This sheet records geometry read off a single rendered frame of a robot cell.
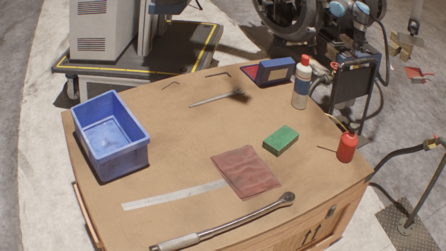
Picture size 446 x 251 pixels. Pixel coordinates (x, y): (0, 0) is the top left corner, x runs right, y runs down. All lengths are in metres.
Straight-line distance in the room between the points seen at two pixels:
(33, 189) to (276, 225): 1.27
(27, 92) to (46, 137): 0.61
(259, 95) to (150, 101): 0.40
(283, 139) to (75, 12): 1.29
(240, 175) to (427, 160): 1.62
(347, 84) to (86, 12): 1.42
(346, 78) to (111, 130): 1.13
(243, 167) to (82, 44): 1.22
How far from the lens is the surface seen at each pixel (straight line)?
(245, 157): 1.36
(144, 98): 1.60
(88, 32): 2.12
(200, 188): 1.27
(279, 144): 1.40
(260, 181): 1.28
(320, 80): 1.91
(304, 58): 1.52
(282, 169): 1.36
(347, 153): 1.42
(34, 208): 1.91
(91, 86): 2.19
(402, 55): 3.85
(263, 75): 1.65
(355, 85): 2.10
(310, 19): 2.37
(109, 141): 1.42
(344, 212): 1.56
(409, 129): 2.75
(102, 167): 1.23
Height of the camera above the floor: 1.40
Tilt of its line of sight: 40 degrees down
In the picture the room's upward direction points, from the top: 5 degrees clockwise
